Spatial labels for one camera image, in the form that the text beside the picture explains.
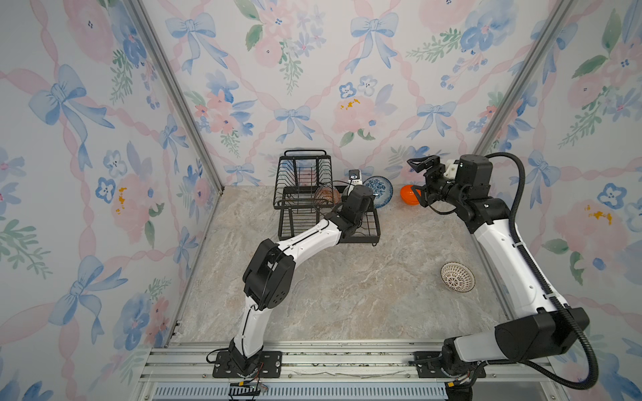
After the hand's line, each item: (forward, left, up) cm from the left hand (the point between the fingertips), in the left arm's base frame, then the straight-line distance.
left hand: (367, 187), depth 87 cm
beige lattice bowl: (-22, -34, -23) cm, 47 cm away
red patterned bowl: (+16, +13, -21) cm, 30 cm away
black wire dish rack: (+18, +24, -24) cm, 39 cm away
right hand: (-6, -9, +13) cm, 18 cm away
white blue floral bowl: (+1, -5, -1) cm, 6 cm away
